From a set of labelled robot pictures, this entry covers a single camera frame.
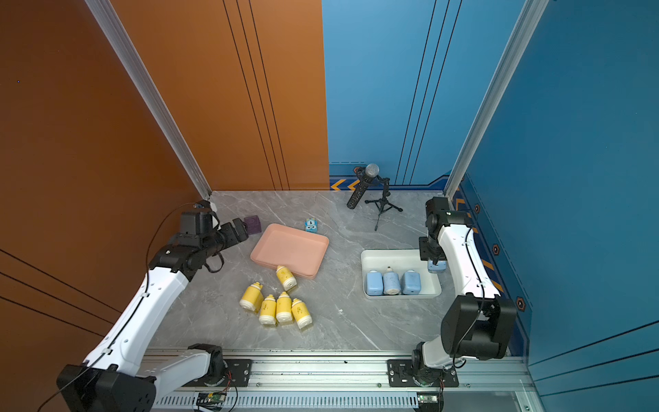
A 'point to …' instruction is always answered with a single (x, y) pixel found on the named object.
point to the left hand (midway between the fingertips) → (236, 226)
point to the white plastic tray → (400, 260)
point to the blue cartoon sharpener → (311, 225)
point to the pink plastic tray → (296, 250)
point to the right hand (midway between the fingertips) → (435, 255)
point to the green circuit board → (219, 396)
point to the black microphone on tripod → (366, 174)
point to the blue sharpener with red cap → (391, 282)
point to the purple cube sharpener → (252, 224)
